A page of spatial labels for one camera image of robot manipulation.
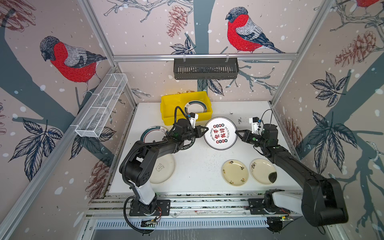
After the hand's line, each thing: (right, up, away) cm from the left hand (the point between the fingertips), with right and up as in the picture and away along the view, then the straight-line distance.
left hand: (208, 129), depth 84 cm
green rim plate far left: (-37, -5, +19) cm, 42 cm away
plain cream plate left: (-27, -24, +3) cm, 36 cm away
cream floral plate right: (+30, -22, -1) cm, 37 cm away
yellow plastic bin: (-18, +12, -10) cm, 24 cm away
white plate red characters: (+8, -3, +1) cm, 8 cm away
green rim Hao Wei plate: (-12, -7, -6) cm, 15 cm away
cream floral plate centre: (+15, -25, 0) cm, 30 cm away
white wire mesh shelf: (-59, +14, -5) cm, 61 cm away
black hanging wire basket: (0, +42, +20) cm, 46 cm away
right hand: (+15, -2, -2) cm, 15 cm away
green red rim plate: (-8, +15, +33) cm, 37 cm away
